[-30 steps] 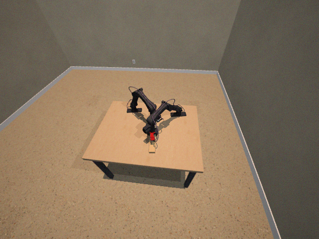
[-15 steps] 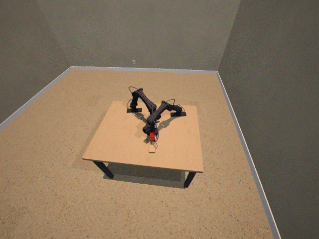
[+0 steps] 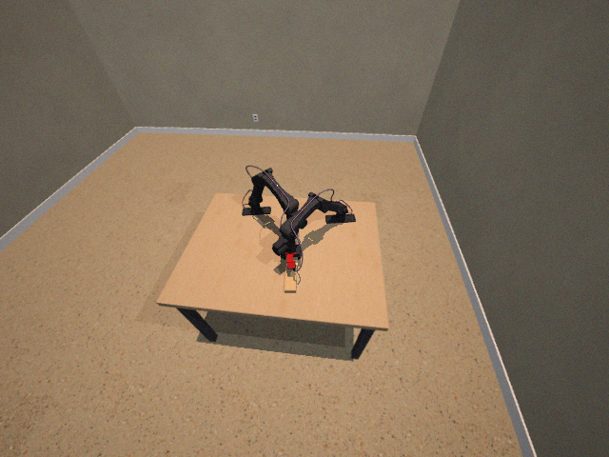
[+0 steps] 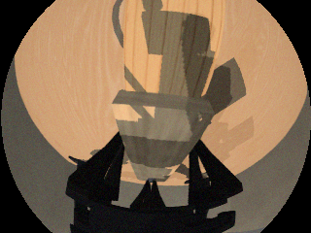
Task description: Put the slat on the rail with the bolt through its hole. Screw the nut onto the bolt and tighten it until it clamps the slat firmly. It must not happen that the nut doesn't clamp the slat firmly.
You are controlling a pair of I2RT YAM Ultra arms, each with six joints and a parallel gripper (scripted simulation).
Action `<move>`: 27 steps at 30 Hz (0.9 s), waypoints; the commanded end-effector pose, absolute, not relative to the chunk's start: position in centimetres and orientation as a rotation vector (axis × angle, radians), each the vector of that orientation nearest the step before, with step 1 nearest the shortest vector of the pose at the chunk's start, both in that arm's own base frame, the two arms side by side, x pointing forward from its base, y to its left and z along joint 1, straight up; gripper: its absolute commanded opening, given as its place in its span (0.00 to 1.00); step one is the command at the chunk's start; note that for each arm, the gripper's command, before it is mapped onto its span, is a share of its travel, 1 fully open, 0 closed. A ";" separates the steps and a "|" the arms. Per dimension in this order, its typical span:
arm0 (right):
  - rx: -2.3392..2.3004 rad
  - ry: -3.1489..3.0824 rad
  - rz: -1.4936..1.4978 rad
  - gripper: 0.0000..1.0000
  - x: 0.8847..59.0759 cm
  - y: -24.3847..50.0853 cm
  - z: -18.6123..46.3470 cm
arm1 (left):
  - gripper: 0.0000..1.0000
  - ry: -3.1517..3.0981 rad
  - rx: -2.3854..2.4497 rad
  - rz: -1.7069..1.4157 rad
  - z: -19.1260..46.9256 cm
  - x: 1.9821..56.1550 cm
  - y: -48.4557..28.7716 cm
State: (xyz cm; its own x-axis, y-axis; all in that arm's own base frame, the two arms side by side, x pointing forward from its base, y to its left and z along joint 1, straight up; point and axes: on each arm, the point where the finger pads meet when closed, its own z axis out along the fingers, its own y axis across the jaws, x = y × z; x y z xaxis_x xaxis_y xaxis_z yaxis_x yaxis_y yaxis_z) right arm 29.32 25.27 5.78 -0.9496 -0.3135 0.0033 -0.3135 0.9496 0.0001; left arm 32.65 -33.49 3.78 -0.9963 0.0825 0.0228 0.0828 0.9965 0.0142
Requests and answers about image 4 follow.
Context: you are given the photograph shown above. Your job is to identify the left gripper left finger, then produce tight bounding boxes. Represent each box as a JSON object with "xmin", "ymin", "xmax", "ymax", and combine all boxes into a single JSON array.
[{"xmin": 67, "ymin": 132, "xmax": 124, "ymax": 201}]

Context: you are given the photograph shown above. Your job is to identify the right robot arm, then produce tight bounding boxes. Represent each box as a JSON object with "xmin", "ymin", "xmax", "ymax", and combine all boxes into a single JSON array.
[{"xmin": 185, "ymin": 178, "xmax": 210, "ymax": 214}]

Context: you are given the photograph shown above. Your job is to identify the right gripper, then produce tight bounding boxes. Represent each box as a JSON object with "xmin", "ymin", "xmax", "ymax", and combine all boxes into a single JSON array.
[{"xmin": 130, "ymin": 181, "xmax": 166, "ymax": 210}]

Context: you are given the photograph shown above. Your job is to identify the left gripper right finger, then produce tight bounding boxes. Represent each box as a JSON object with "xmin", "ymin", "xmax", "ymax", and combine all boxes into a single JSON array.
[{"xmin": 188, "ymin": 139, "xmax": 243, "ymax": 205}]

